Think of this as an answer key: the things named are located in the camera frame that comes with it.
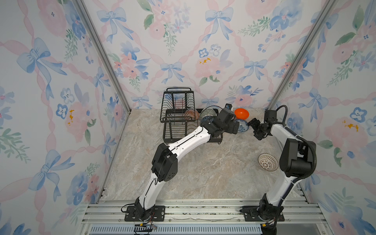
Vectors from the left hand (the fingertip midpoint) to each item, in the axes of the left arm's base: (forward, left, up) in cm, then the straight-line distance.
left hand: (232, 121), depth 83 cm
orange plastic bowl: (+25, -16, -19) cm, 35 cm away
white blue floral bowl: (+13, -15, -21) cm, 29 cm away
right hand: (+8, -17, -14) cm, 23 cm away
